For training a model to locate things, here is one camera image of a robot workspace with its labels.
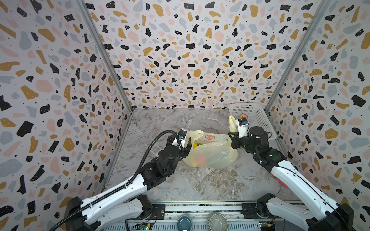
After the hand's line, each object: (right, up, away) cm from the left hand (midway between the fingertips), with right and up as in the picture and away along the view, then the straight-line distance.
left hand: (183, 134), depth 69 cm
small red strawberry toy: (+44, +11, +44) cm, 63 cm away
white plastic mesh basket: (+55, +10, +44) cm, 71 cm away
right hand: (+23, +1, +6) cm, 23 cm away
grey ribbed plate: (+17, -44, +2) cm, 47 cm away
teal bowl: (0, -44, +2) cm, 44 cm away
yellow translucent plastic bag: (+15, -11, +13) cm, 22 cm away
